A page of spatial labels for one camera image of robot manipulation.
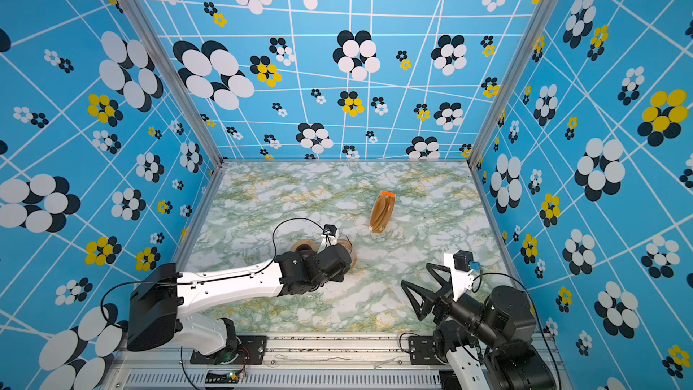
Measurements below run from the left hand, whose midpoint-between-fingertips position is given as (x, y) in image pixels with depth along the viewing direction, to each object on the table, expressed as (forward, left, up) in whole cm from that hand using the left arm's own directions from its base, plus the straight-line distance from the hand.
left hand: (345, 262), depth 80 cm
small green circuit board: (-28, +33, -13) cm, 45 cm away
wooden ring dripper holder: (+11, +15, -8) cm, 20 cm away
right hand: (-11, -17, +17) cm, 27 cm away
